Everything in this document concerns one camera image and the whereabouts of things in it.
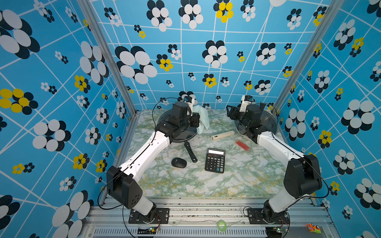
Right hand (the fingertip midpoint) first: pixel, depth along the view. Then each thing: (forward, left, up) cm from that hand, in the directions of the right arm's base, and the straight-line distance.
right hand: (232, 106), depth 85 cm
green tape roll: (-55, +9, -28) cm, 62 cm away
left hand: (-10, +18, +3) cm, 21 cm away
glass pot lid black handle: (+9, -32, -26) cm, 42 cm away
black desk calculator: (-21, +9, -26) cm, 35 cm away
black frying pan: (-15, +27, -20) cm, 37 cm away
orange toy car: (-55, -34, -27) cm, 70 cm away
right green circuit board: (-57, -16, -28) cm, 66 cm away
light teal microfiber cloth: (-12, +17, +1) cm, 21 cm away
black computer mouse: (-23, +32, -26) cm, 47 cm away
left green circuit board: (-58, +44, -29) cm, 78 cm away
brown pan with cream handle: (-8, +4, -18) cm, 20 cm away
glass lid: (0, +29, -28) cm, 40 cm away
